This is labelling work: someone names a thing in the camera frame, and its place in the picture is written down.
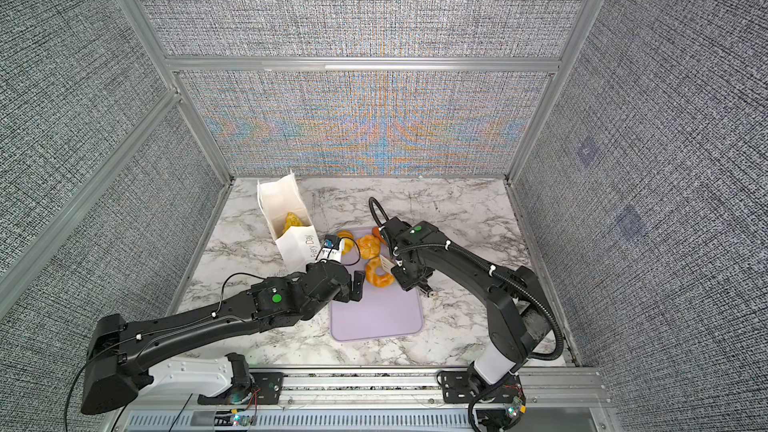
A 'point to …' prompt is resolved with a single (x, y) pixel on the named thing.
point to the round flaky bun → (369, 246)
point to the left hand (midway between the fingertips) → (352, 274)
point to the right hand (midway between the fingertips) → (412, 278)
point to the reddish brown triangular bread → (377, 232)
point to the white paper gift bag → (296, 239)
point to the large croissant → (291, 220)
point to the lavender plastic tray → (382, 312)
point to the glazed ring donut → (381, 281)
